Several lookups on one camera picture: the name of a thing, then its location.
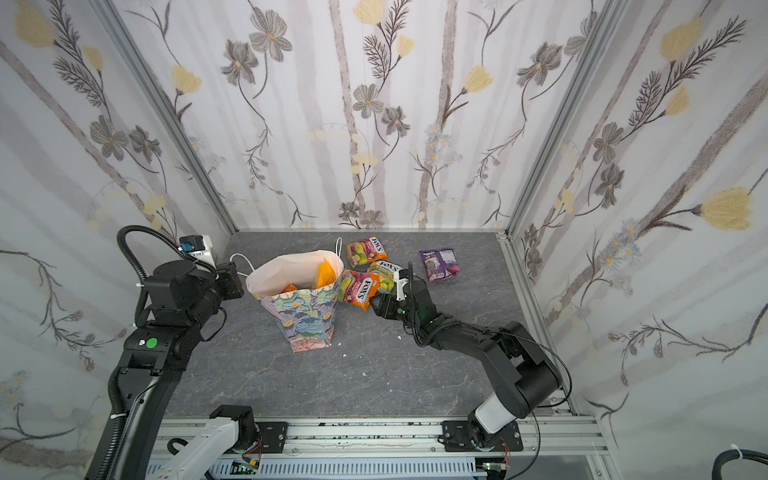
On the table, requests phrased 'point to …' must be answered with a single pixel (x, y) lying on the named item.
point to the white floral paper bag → (298, 290)
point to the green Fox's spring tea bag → (387, 272)
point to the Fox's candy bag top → (363, 252)
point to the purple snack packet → (440, 264)
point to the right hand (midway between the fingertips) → (378, 297)
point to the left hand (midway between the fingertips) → (237, 262)
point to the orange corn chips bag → (290, 288)
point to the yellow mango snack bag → (325, 274)
